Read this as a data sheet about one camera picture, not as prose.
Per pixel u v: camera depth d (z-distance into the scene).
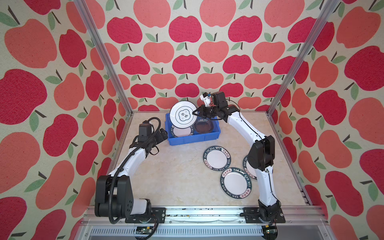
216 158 0.96
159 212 0.75
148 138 0.64
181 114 0.89
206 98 0.84
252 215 0.73
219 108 0.72
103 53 0.86
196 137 1.02
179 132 1.06
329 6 0.69
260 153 0.56
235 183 0.86
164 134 0.81
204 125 1.08
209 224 0.74
